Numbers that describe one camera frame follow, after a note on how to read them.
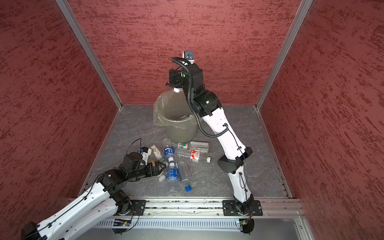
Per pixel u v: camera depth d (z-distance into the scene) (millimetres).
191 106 464
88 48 860
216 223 710
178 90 683
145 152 720
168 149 894
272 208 759
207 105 459
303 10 721
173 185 811
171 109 974
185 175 839
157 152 880
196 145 976
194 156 871
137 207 747
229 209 739
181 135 976
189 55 508
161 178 797
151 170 670
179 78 559
